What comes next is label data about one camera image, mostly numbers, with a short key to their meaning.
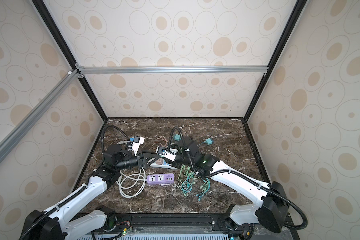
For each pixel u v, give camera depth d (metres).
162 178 0.85
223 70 1.76
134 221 0.75
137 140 0.67
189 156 0.54
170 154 0.60
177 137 1.06
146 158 0.65
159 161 0.69
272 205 0.39
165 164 0.92
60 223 0.42
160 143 1.03
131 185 0.85
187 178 0.87
